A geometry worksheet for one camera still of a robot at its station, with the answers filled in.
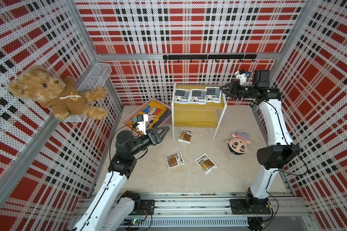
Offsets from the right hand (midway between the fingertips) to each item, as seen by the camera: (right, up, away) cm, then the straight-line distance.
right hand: (224, 88), depth 74 cm
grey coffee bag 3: (-13, -3, +5) cm, 14 cm away
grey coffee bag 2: (-22, -3, +5) cm, 23 cm away
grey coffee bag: (-4, -2, +5) cm, 7 cm away
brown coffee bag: (-19, -28, +27) cm, 44 cm away
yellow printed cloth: (-44, -9, +34) cm, 56 cm away
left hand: (-28, -21, -8) cm, 36 cm away
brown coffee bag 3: (-7, -43, +13) cm, 46 cm away
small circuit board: (-46, -67, -4) cm, 81 cm away
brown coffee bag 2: (-26, -42, +14) cm, 51 cm away
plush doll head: (+13, -32, +14) cm, 37 cm away
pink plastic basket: (-35, -17, +29) cm, 48 cm away
